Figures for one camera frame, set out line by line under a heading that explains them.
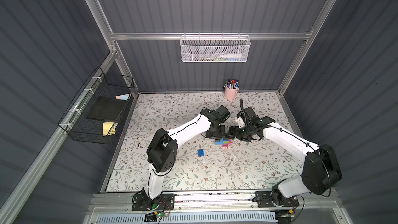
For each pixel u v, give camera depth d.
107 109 0.75
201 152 0.89
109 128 0.61
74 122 0.62
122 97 0.82
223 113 0.70
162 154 0.49
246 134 0.72
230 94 1.15
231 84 1.08
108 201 0.76
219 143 0.88
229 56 0.89
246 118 0.68
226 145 0.91
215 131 0.73
